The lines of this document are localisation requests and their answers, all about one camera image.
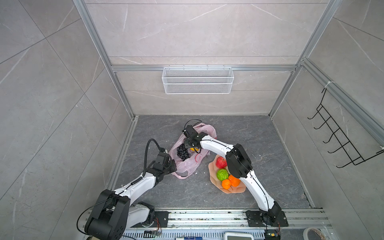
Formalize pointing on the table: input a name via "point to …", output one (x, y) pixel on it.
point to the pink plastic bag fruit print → (207, 129)
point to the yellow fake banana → (193, 149)
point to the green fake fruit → (222, 174)
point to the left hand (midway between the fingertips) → (174, 160)
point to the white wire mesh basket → (197, 80)
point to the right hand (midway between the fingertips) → (187, 141)
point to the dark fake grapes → (182, 152)
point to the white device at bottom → (238, 236)
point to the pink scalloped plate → (217, 183)
